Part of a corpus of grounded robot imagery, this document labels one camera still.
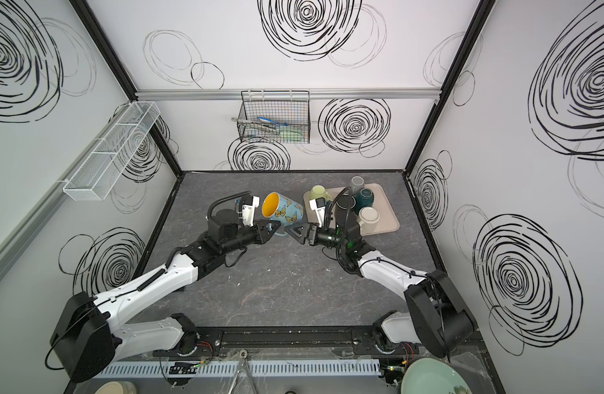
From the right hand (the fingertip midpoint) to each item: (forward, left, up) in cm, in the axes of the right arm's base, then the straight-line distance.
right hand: (292, 234), depth 74 cm
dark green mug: (+25, -27, -13) cm, 39 cm away
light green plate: (-32, -40, -21) cm, 55 cm away
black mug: (+19, -18, -13) cm, 29 cm away
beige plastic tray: (+20, -37, -20) cm, 47 cm away
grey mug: (+32, -25, -12) cm, 42 cm away
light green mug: (+27, -8, -12) cm, 31 cm away
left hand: (+3, +4, +1) cm, 5 cm away
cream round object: (-38, +43, -13) cm, 59 cm away
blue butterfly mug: (+5, +4, +7) cm, 10 cm away
